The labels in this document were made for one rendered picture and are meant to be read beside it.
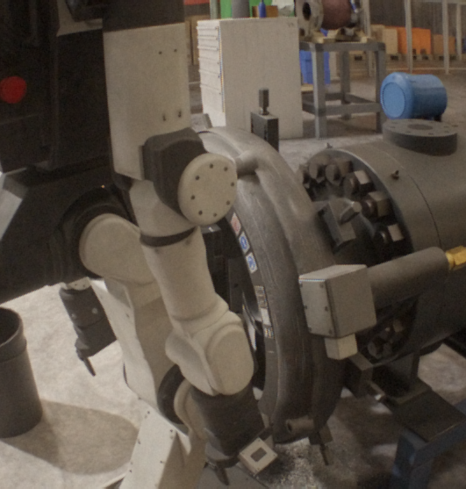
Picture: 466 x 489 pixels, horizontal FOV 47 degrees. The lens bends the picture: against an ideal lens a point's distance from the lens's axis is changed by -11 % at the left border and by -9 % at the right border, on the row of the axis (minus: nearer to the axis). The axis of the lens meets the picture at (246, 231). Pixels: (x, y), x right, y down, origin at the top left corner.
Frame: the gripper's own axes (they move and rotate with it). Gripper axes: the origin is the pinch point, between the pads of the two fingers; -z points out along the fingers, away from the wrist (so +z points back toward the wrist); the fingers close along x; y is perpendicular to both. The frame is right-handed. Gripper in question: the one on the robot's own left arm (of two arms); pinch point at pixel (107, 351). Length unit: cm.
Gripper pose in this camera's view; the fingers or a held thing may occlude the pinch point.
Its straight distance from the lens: 126.1
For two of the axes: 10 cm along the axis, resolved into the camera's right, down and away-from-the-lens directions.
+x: 7.1, -4.7, 5.2
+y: -6.8, -2.5, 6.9
